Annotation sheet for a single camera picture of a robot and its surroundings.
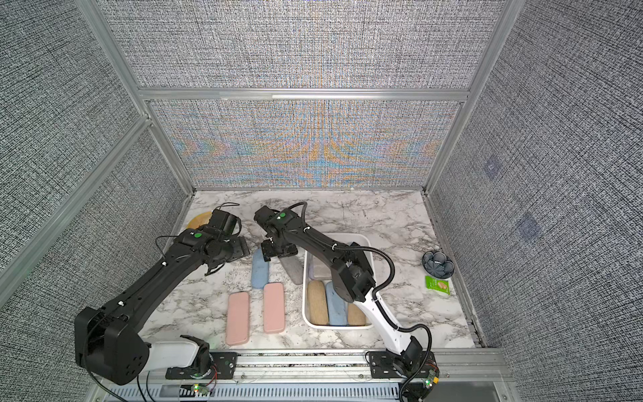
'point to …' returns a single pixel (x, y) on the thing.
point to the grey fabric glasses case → (294, 267)
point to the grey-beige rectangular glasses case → (321, 271)
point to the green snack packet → (442, 286)
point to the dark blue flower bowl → (437, 265)
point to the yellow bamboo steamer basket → (201, 219)
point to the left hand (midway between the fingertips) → (241, 250)
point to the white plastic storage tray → (356, 239)
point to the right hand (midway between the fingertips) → (275, 249)
